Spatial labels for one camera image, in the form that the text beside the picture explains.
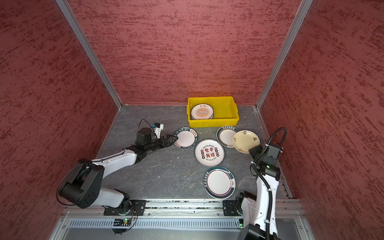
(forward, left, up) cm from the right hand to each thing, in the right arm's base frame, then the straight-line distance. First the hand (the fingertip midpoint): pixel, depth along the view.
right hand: (251, 149), depth 80 cm
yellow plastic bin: (+40, +6, -12) cm, 42 cm away
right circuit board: (-31, +9, -14) cm, 36 cm away
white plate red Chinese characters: (+6, +22, -14) cm, 27 cm away
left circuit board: (-30, +68, -14) cm, 76 cm away
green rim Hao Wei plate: (+17, +36, -14) cm, 42 cm away
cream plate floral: (+7, +2, -2) cm, 7 cm away
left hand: (+8, +44, -2) cm, 44 cm away
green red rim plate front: (-13, +17, -15) cm, 26 cm away
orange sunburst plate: (+39, +25, -10) cm, 47 cm away
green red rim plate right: (+20, +9, -16) cm, 27 cm away
